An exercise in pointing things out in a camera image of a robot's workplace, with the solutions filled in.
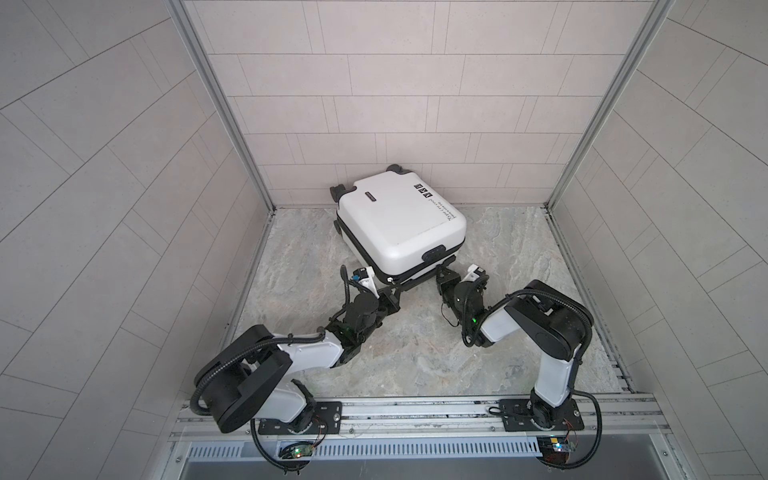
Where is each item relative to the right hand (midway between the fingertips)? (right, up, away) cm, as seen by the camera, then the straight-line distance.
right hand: (429, 267), depth 90 cm
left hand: (-5, -3, -9) cm, 11 cm away
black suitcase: (-10, +13, -8) cm, 18 cm away
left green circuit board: (-31, -37, -26) cm, 55 cm away
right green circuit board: (+27, -39, -23) cm, 52 cm away
